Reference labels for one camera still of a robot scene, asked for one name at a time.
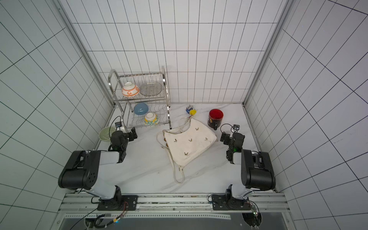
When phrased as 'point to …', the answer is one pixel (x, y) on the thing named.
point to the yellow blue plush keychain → (190, 110)
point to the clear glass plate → (151, 88)
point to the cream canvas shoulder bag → (184, 143)
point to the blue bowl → (141, 109)
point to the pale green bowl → (105, 133)
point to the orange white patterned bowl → (130, 89)
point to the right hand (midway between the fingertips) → (227, 130)
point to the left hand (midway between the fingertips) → (127, 130)
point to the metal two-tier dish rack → (143, 98)
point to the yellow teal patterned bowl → (150, 119)
